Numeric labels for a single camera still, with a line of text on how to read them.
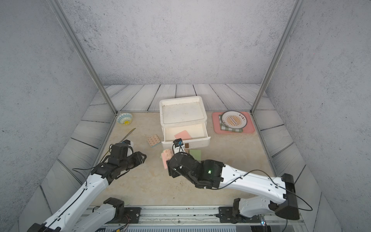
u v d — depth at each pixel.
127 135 1.08
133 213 0.73
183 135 0.87
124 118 1.15
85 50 0.88
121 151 0.61
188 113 0.88
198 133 0.87
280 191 0.40
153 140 1.02
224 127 1.08
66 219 0.41
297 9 0.71
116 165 0.59
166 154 0.65
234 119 1.14
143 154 0.78
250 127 1.10
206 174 0.46
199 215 0.74
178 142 0.57
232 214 0.65
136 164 0.71
